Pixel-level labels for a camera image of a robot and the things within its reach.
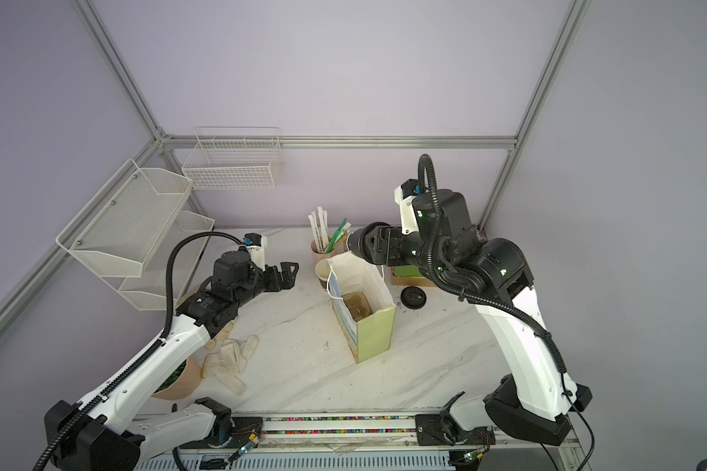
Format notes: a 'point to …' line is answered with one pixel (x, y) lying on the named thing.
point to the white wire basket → (234, 158)
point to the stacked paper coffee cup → (321, 271)
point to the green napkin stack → (407, 271)
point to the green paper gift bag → (371, 336)
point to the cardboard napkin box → (414, 281)
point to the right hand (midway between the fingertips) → (374, 236)
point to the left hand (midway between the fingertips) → (282, 268)
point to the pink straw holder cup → (317, 256)
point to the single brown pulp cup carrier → (357, 304)
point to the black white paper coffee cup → (353, 242)
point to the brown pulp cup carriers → (342, 245)
